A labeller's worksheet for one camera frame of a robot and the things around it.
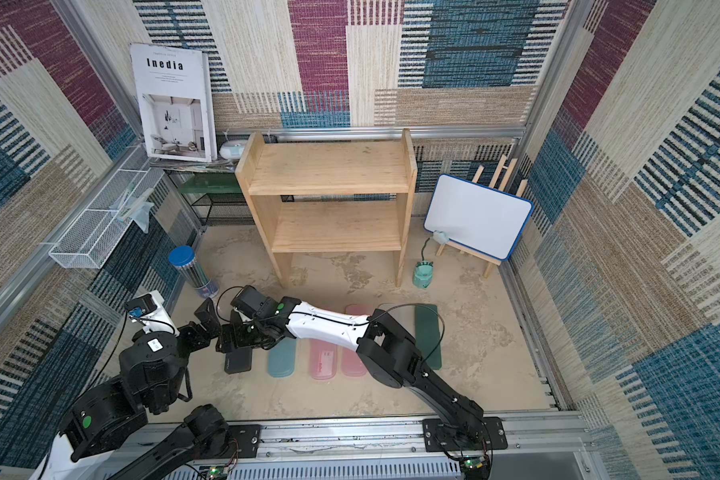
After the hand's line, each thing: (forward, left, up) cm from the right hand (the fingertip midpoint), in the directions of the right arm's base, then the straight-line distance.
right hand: (230, 346), depth 79 cm
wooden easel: (+42, -77, +22) cm, 90 cm away
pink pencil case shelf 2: (-2, -31, -10) cm, 32 cm away
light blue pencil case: (0, -11, -11) cm, 16 cm away
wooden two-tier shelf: (+60, -21, -1) cm, 63 cm away
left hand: (0, +1, +20) cm, 20 cm away
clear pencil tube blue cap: (+21, +15, +10) cm, 28 cm away
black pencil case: (-1, 0, -7) cm, 8 cm away
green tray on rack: (+48, +14, +15) cm, 53 cm away
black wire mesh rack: (+58, +22, +1) cm, 62 cm away
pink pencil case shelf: (-1, -23, -9) cm, 25 cm away
